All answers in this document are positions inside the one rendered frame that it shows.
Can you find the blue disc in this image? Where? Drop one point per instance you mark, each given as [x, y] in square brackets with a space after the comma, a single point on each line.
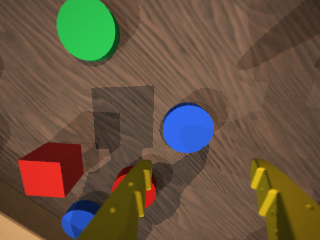
[187, 127]
[78, 216]

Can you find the tan wooden tray with round pockets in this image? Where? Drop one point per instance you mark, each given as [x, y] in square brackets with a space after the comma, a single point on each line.
[23, 219]

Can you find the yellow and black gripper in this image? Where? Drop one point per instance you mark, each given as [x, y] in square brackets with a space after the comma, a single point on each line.
[290, 213]

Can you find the red cube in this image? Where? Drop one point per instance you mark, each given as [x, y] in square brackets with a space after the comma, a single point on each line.
[52, 169]

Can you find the red disc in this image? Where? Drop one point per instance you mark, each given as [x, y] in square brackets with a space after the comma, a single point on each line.
[150, 194]

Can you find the green disc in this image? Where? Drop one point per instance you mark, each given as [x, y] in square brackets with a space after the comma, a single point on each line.
[88, 29]

